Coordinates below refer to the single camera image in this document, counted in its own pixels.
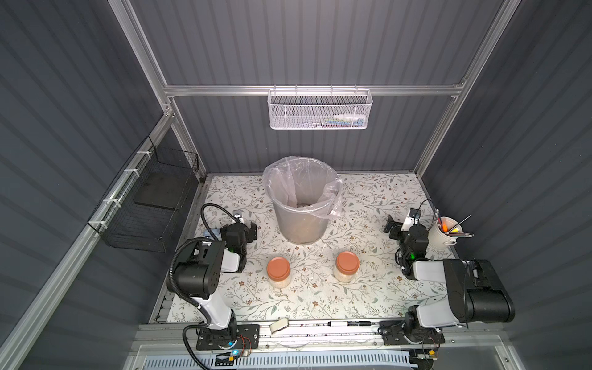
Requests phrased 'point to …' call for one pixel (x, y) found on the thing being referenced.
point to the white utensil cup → (444, 233)
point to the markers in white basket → (344, 119)
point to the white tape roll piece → (278, 325)
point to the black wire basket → (141, 210)
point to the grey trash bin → (296, 227)
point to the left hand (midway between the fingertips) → (241, 224)
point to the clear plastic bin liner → (306, 185)
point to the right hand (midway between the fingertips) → (407, 218)
